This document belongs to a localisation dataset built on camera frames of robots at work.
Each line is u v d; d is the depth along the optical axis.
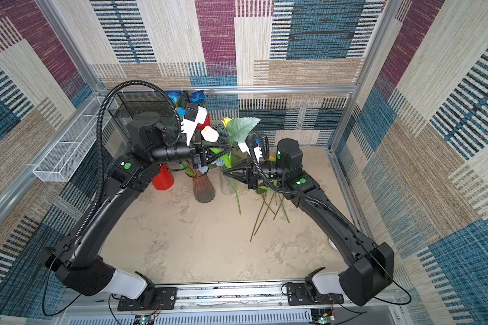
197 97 0.77
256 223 0.92
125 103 0.97
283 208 0.96
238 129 0.52
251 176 0.57
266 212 0.94
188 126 0.47
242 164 0.58
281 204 0.98
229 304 0.73
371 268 0.39
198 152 0.48
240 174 0.62
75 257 0.39
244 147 0.54
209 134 0.49
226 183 0.96
